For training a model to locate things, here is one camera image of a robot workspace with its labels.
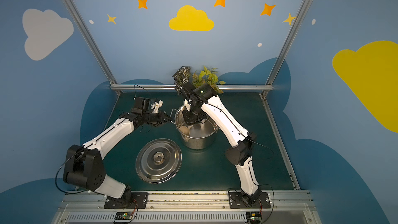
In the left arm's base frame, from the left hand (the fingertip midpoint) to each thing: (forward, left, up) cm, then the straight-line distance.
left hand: (172, 117), depth 85 cm
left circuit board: (-45, +19, -19) cm, 52 cm away
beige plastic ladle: (0, -7, -14) cm, 15 cm away
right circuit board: (-44, -42, -19) cm, 64 cm away
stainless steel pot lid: (-19, +8, -17) cm, 27 cm away
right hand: (-7, -11, +6) cm, 15 cm away
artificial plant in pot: (+29, -19, +6) cm, 35 cm away
